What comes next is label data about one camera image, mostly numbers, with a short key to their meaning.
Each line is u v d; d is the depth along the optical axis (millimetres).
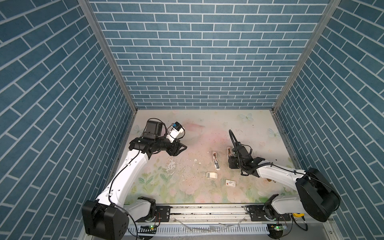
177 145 670
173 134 659
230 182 828
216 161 909
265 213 675
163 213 732
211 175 870
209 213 753
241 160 693
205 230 705
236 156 693
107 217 366
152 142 540
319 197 427
